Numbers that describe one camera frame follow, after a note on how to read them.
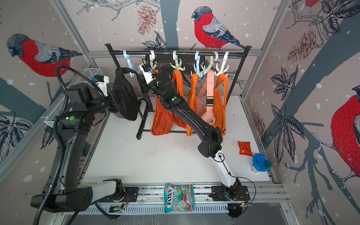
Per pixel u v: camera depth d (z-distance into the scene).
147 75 0.61
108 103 0.57
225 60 0.62
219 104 0.87
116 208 0.71
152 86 0.63
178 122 0.96
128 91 0.70
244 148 0.88
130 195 0.73
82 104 0.47
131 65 0.67
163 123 0.90
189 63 0.70
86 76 0.53
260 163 0.75
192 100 0.74
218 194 0.73
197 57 0.60
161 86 0.56
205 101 0.77
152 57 0.61
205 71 0.68
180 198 0.70
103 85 0.57
